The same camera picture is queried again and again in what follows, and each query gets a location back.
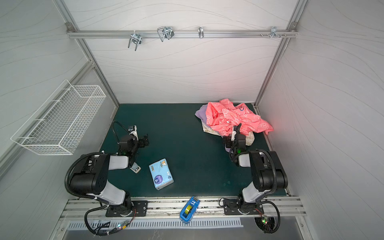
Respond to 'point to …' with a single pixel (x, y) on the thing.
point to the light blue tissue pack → (161, 174)
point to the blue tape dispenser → (189, 210)
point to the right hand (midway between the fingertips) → (235, 132)
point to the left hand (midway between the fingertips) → (142, 132)
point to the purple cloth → (201, 113)
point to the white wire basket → (61, 124)
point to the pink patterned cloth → (224, 116)
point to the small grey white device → (135, 167)
